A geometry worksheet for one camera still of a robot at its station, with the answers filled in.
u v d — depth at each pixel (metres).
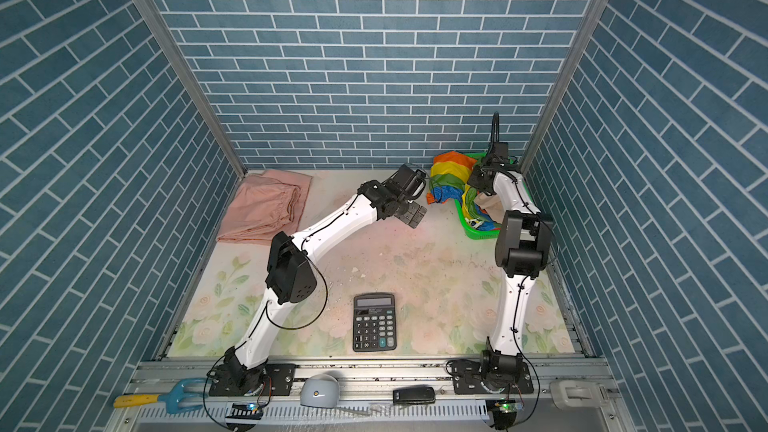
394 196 0.66
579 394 0.70
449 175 1.05
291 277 0.54
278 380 0.73
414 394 0.70
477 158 1.11
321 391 0.64
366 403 0.71
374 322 0.81
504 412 0.71
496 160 0.82
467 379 0.73
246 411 0.72
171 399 0.69
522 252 0.59
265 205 1.05
